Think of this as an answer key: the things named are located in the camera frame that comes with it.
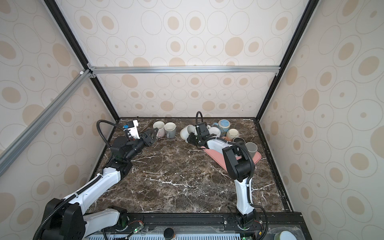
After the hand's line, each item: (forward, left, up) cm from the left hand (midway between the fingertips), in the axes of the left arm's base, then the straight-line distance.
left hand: (158, 128), depth 74 cm
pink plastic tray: (+1, -34, -30) cm, 45 cm away
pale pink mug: (+21, +6, -22) cm, 31 cm away
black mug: (+9, -47, -23) cm, 53 cm away
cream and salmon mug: (+14, -42, -23) cm, 50 cm away
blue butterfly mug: (+19, -37, -20) cm, 46 cm away
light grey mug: (+18, 0, -23) cm, 29 cm away
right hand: (+11, -13, -24) cm, 29 cm away
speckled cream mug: (+14, -11, -20) cm, 27 cm away
